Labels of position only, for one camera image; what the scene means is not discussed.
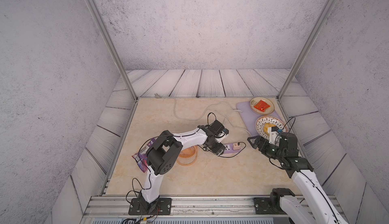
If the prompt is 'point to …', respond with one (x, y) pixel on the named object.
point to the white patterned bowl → (261, 121)
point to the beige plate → (267, 111)
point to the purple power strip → (229, 149)
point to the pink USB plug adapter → (235, 146)
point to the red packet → (262, 105)
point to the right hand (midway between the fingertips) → (254, 141)
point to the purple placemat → (249, 117)
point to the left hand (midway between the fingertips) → (221, 150)
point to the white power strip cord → (237, 109)
